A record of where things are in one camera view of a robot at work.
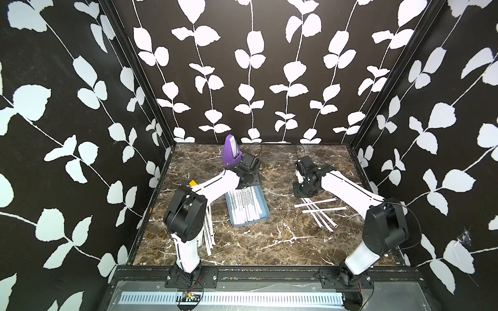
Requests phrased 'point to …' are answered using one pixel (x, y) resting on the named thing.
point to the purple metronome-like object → (231, 155)
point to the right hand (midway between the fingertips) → (295, 191)
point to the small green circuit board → (190, 297)
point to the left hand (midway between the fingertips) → (255, 176)
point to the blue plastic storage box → (264, 207)
